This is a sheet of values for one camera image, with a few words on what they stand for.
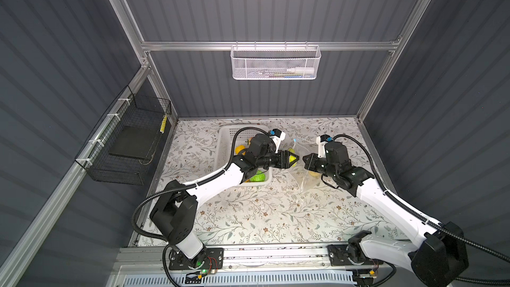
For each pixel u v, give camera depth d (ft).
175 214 1.44
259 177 2.88
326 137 2.38
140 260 2.48
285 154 2.35
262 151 2.11
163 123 2.73
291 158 2.41
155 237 1.54
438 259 1.31
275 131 2.42
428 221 1.39
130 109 2.63
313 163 2.32
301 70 2.99
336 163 1.99
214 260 2.37
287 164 2.32
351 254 2.19
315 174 2.39
